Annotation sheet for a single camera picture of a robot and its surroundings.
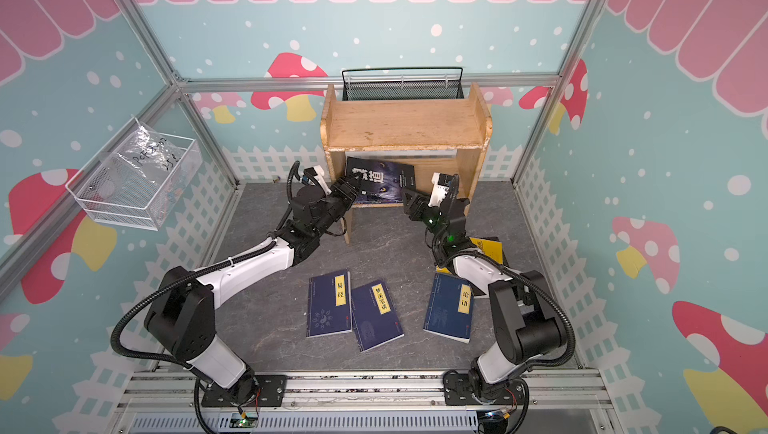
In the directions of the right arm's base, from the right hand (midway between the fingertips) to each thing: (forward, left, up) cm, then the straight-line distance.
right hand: (406, 189), depth 84 cm
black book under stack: (-21, -22, -24) cm, 38 cm away
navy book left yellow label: (-24, +23, -24) cm, 41 cm away
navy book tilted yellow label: (-28, +9, -25) cm, 38 cm away
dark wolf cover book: (+3, +7, +1) cm, 8 cm away
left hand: (-1, +12, +4) cm, 12 cm away
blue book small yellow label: (-25, -13, -25) cm, 37 cm away
